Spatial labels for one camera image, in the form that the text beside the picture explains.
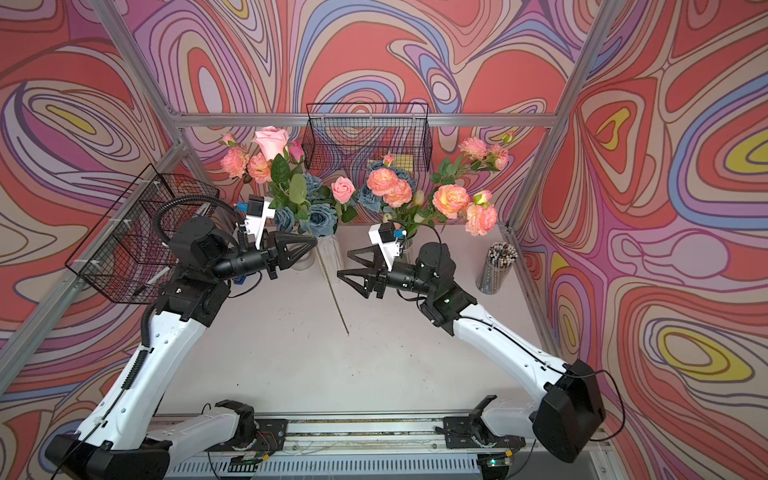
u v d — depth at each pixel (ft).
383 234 1.79
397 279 1.90
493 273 3.05
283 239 1.77
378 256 2.05
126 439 1.22
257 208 1.64
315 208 2.43
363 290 1.89
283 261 1.80
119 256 2.29
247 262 1.72
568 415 1.26
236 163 2.18
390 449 2.39
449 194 2.01
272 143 1.50
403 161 2.70
